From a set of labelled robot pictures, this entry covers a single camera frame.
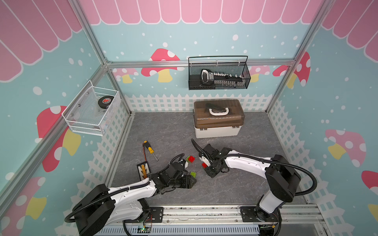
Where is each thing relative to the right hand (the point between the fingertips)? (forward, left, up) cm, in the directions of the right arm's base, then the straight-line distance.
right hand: (210, 171), depth 87 cm
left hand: (-7, +11, +1) cm, 13 cm away
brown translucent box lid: (+30, -6, +19) cm, 36 cm away
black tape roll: (+27, +58, +32) cm, 71 cm away
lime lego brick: (+8, +14, 0) cm, 16 cm away
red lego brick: (+7, +11, +2) cm, 14 cm away
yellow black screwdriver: (+15, +38, 0) cm, 41 cm away
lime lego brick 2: (-1, +10, -1) cm, 11 cm away
